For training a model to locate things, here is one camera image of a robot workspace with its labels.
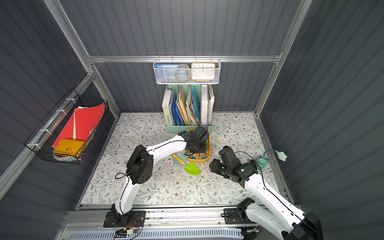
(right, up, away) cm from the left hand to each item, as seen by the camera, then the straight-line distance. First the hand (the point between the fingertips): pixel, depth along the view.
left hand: (205, 148), depth 92 cm
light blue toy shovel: (-14, -6, +3) cm, 16 cm away
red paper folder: (-62, +17, -19) cm, 67 cm away
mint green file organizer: (-11, +27, +5) cm, 29 cm away
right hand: (+5, -7, -12) cm, 15 cm away
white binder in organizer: (0, +28, +2) cm, 28 cm away
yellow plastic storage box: (-4, -5, -1) cm, 7 cm away
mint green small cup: (+33, -7, -6) cm, 34 cm away
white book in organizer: (-24, +26, -2) cm, 36 cm away
